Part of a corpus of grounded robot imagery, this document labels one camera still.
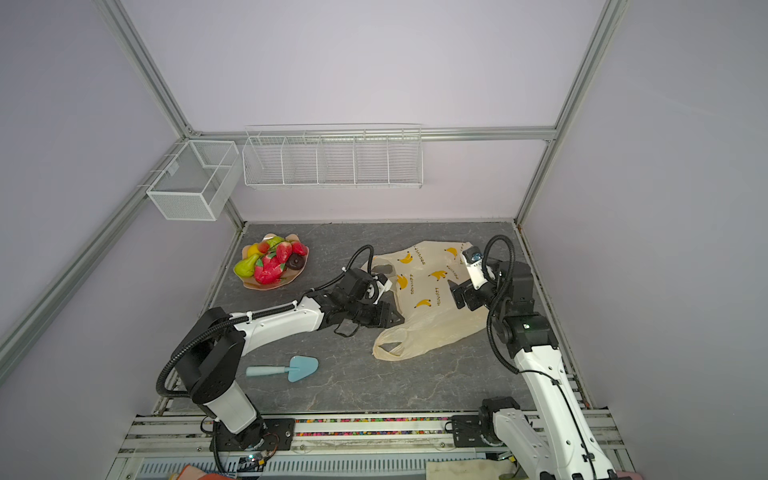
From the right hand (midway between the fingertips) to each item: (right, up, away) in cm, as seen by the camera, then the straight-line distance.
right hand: (472, 273), depth 75 cm
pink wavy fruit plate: (-55, -3, +25) cm, 61 cm away
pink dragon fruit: (-61, -1, +21) cm, 65 cm away
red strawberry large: (-56, +5, +22) cm, 61 cm away
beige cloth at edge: (-1, -46, -5) cm, 46 cm away
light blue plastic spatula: (-47, -28, +9) cm, 55 cm away
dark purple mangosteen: (-53, +2, +24) cm, 58 cm away
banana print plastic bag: (-12, -5, +21) cm, 25 cm away
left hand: (-18, -15, +7) cm, 25 cm away
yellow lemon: (-69, +6, +28) cm, 74 cm away
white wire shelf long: (-40, +38, +25) cm, 61 cm away
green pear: (-68, 0, +22) cm, 72 cm away
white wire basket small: (-84, +28, +23) cm, 92 cm away
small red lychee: (-65, +7, +27) cm, 71 cm away
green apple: (-62, +9, +30) cm, 70 cm away
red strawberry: (-53, +6, +27) cm, 59 cm away
